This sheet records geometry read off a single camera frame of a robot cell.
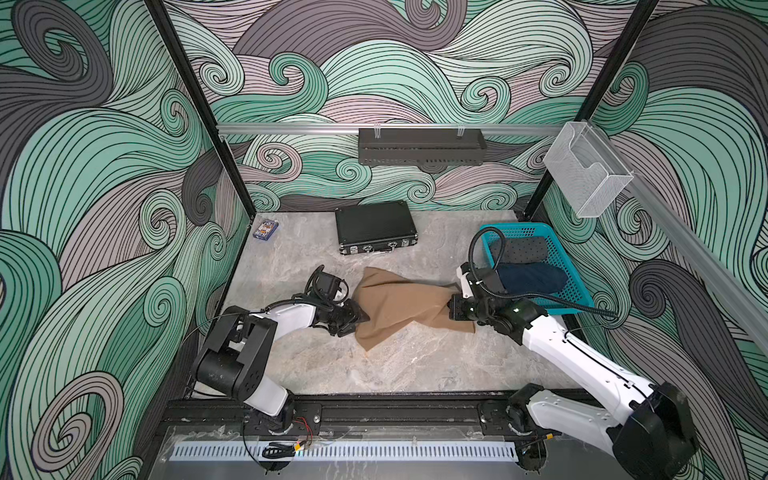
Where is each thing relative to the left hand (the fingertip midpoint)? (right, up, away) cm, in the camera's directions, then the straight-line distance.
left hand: (365, 319), depth 88 cm
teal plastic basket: (+64, +18, +10) cm, 67 cm away
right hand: (+23, +6, -7) cm, 24 cm away
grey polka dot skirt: (+55, +20, +13) cm, 60 cm away
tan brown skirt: (+8, +6, -3) cm, 11 cm away
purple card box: (-40, +28, +26) cm, 55 cm away
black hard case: (+2, +28, +28) cm, 40 cm away
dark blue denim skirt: (+52, +12, +4) cm, 54 cm away
